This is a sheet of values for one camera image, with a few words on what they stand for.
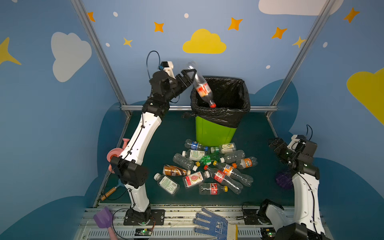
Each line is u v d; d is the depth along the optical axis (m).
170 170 0.85
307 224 0.39
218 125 0.82
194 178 0.84
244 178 0.84
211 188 0.78
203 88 0.69
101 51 0.84
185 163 0.88
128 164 0.45
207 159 0.91
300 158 0.56
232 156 0.97
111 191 0.80
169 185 0.82
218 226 0.72
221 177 0.82
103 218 0.74
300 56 0.87
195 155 0.93
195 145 0.97
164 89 0.51
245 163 0.88
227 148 0.96
